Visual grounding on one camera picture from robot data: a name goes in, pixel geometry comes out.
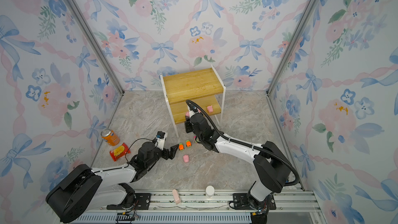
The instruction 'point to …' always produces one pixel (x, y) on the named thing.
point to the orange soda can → (110, 137)
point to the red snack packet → (119, 151)
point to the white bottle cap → (210, 192)
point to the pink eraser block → (176, 196)
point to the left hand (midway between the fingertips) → (172, 141)
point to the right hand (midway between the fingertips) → (187, 115)
